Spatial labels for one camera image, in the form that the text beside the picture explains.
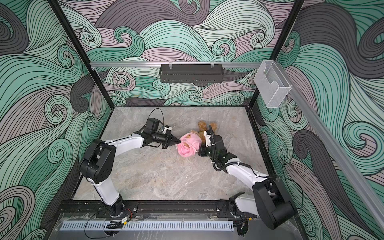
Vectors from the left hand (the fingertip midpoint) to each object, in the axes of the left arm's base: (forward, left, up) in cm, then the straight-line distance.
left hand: (181, 140), depth 84 cm
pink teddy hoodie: (-3, -5, +1) cm, 6 cm away
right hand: (-1, -10, -4) cm, 11 cm away
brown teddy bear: (+18, -14, -10) cm, 25 cm away
